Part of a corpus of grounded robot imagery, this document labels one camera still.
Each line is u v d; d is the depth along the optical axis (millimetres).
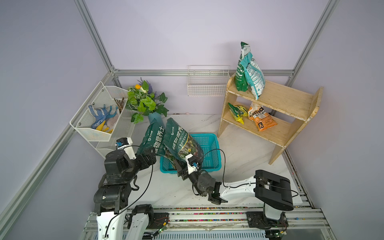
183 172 649
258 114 856
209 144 1006
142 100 787
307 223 735
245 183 505
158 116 983
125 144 535
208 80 965
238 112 843
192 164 604
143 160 554
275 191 464
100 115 717
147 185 453
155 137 783
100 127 712
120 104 837
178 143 815
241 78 675
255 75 642
